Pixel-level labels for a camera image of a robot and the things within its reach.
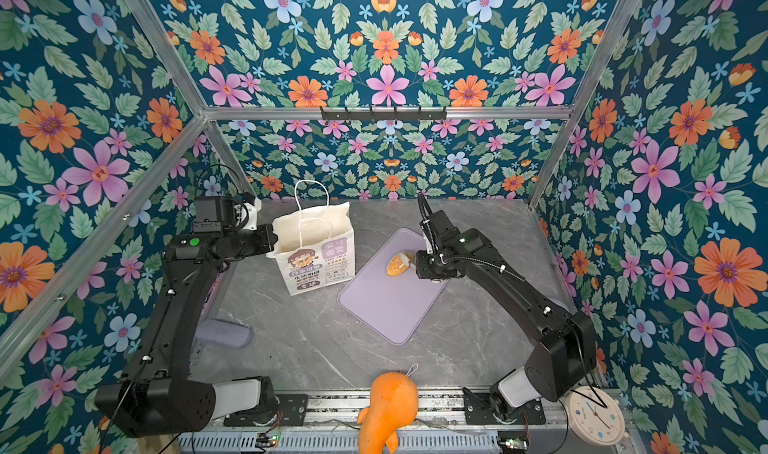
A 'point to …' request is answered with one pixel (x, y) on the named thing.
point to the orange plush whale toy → (394, 403)
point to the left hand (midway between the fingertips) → (278, 227)
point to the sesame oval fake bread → (398, 262)
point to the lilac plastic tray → (394, 308)
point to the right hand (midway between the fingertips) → (422, 267)
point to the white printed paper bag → (315, 247)
